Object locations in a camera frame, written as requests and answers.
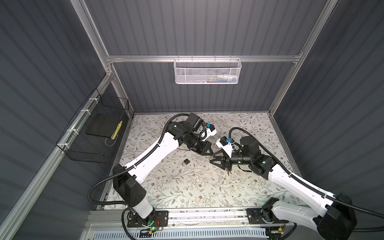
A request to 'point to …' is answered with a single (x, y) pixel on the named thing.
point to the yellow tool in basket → (117, 129)
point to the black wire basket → (91, 136)
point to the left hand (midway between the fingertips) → (212, 153)
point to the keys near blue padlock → (228, 172)
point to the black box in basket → (103, 125)
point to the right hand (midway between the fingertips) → (213, 159)
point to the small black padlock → (186, 162)
